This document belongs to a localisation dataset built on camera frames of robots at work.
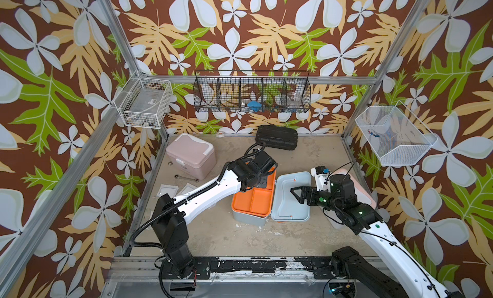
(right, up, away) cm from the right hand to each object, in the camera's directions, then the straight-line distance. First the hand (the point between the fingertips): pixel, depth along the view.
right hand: (295, 189), depth 75 cm
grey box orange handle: (-9, -4, +5) cm, 11 cm away
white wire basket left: (-66, +38, +11) cm, 77 cm away
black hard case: (-1, +24, +36) cm, 44 cm away
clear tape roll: (-37, +27, +47) cm, 65 cm away
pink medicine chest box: (-44, +13, +16) cm, 49 cm away
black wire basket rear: (-17, +47, +24) cm, 56 cm away
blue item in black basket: (-16, +39, +20) cm, 47 cm away
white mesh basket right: (+45, +21, +5) cm, 50 cm away
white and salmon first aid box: (+29, -4, +3) cm, 30 cm away
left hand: (-14, +5, +5) cm, 15 cm away
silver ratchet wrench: (-56, +2, +26) cm, 62 cm away
